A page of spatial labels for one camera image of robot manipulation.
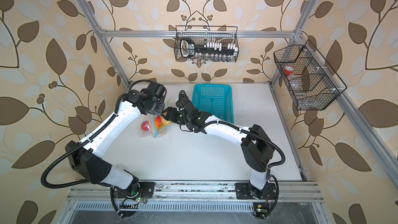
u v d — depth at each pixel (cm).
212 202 72
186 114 62
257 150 46
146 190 74
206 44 81
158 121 88
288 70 81
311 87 74
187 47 83
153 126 91
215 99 112
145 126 92
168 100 66
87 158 40
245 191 74
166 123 75
